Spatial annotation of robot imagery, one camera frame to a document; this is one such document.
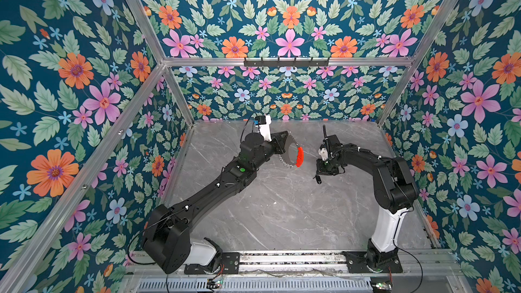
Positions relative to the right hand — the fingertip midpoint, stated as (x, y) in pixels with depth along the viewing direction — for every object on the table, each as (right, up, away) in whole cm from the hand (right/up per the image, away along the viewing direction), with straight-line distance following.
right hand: (318, 170), depth 98 cm
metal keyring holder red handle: (-12, +8, -21) cm, 25 cm away
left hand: (-15, +19, -28) cm, 37 cm away
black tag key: (0, -4, -2) cm, 5 cm away
